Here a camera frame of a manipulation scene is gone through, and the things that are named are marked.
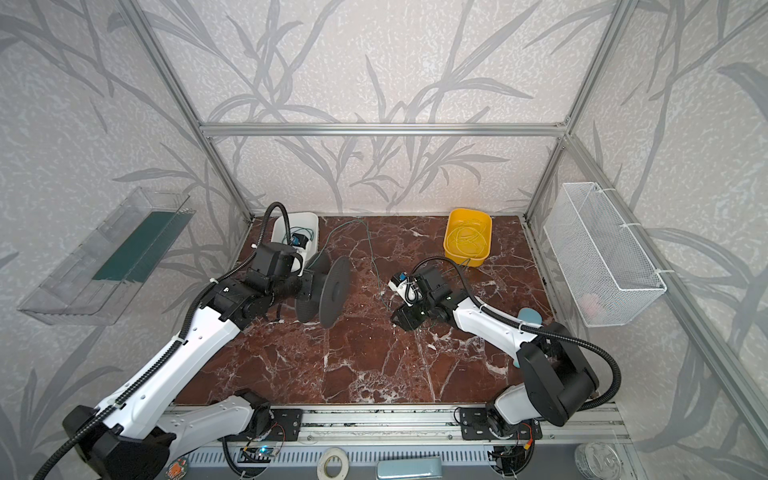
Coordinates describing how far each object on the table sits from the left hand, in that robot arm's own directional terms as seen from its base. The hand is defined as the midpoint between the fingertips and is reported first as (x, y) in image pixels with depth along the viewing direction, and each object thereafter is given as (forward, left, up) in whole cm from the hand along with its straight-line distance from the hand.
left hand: (315, 266), depth 76 cm
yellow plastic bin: (+35, -41, -18) cm, 57 cm away
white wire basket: (-6, -65, +12) cm, 66 cm away
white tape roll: (-40, -10, -22) cm, 47 cm away
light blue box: (-41, -24, -17) cm, 51 cm away
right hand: (-3, -21, -15) cm, 26 cm away
